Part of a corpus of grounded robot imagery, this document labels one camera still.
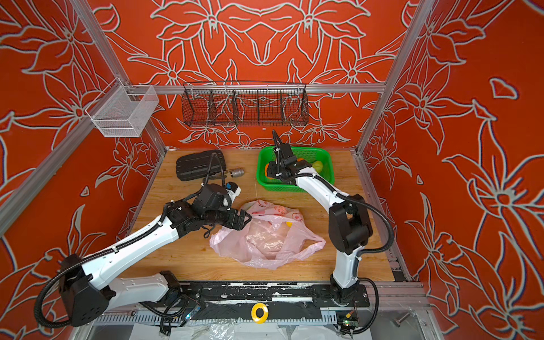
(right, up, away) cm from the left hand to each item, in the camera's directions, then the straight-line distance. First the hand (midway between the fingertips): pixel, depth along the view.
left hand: (244, 213), depth 76 cm
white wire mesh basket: (-57, +42, +16) cm, 73 cm away
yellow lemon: (+18, -6, +10) cm, 21 cm away
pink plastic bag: (+11, -12, +12) cm, 20 cm away
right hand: (+10, +18, +15) cm, 25 cm away
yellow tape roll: (+7, -34, -7) cm, 35 cm away
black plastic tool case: (-27, +19, +31) cm, 45 cm away
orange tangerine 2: (+20, +20, -6) cm, 28 cm away
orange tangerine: (+8, +15, +14) cm, 22 cm away
